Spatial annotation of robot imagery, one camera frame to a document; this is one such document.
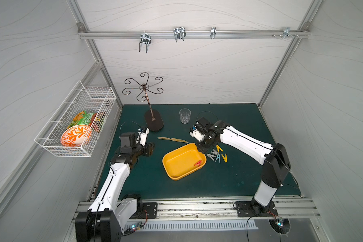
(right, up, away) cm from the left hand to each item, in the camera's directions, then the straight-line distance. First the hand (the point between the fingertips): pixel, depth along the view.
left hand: (149, 143), depth 83 cm
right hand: (+28, -2, +1) cm, 29 cm away
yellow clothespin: (+42, -6, +13) cm, 44 cm away
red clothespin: (+28, -13, +6) cm, 31 cm away
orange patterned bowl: (-27, +6, -19) cm, 34 cm away
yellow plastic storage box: (+17, -13, +6) cm, 23 cm away
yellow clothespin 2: (+44, -11, +8) cm, 46 cm away
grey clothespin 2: (+39, -8, +11) cm, 41 cm away
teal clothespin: (+40, -10, +8) cm, 42 cm away
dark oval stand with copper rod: (-3, +14, +26) cm, 30 cm away
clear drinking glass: (+20, +17, +28) cm, 38 cm away
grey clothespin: (+36, -10, +10) cm, 39 cm away
